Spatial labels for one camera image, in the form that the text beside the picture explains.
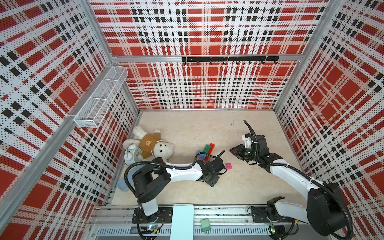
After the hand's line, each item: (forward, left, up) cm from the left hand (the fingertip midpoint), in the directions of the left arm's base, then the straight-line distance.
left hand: (212, 177), depth 86 cm
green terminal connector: (-24, +5, +3) cm, 24 cm away
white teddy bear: (+18, +38, +8) cm, 43 cm away
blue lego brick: (+4, +6, +20) cm, 22 cm away
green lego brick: (+18, +3, +3) cm, 18 cm away
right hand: (+12, -11, +11) cm, 20 cm away
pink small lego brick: (+7, -10, +1) cm, 12 cm away
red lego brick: (+19, 0, +1) cm, 19 cm away
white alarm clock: (+9, +47, +11) cm, 49 cm away
